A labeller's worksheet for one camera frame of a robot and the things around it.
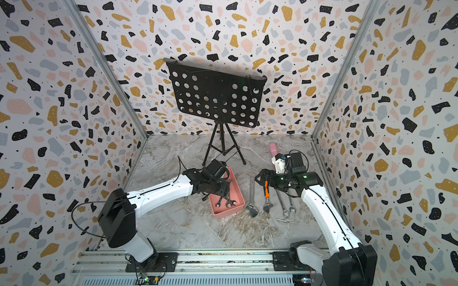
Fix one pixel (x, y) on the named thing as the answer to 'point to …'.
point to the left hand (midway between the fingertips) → (227, 188)
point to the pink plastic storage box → (235, 194)
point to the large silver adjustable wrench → (251, 207)
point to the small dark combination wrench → (219, 202)
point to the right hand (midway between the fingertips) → (263, 180)
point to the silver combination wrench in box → (229, 202)
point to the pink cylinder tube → (274, 149)
